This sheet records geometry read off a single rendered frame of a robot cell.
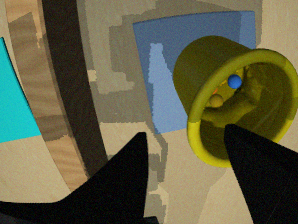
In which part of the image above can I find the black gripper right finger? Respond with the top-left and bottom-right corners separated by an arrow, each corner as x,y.
223,124 -> 298,224

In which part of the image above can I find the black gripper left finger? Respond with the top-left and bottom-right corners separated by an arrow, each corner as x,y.
0,132 -> 149,224

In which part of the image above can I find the olive-brown marble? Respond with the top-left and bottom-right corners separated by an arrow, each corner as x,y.
209,93 -> 223,108

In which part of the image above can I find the blue marble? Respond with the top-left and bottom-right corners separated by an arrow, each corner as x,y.
227,73 -> 242,89

